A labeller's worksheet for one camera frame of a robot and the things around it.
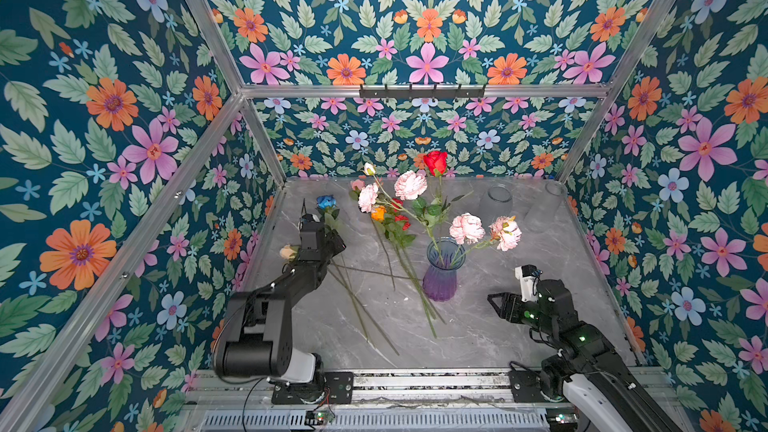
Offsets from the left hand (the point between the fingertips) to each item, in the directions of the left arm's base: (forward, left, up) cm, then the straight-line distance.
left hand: (340, 227), depth 92 cm
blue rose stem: (+8, +5, +2) cm, 10 cm away
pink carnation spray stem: (-9, -11, +24) cm, 28 cm away
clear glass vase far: (+5, -69, -5) cm, 69 cm away
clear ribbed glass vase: (+2, -48, +6) cm, 49 cm away
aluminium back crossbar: (+32, -29, +26) cm, 51 cm away
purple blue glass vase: (-15, -30, +5) cm, 34 cm away
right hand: (-25, -43, -2) cm, 50 cm away
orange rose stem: (+10, -11, -7) cm, 17 cm away
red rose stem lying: (+3, -17, -8) cm, 19 cm away
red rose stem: (-12, -26, +20) cm, 35 cm away
